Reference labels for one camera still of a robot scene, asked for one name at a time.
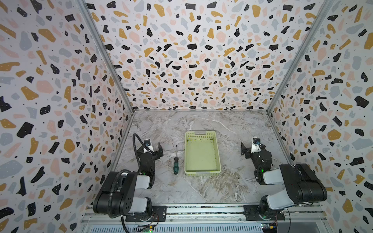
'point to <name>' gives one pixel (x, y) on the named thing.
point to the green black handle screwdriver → (176, 163)
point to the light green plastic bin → (202, 157)
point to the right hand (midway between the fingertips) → (249, 139)
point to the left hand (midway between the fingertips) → (150, 142)
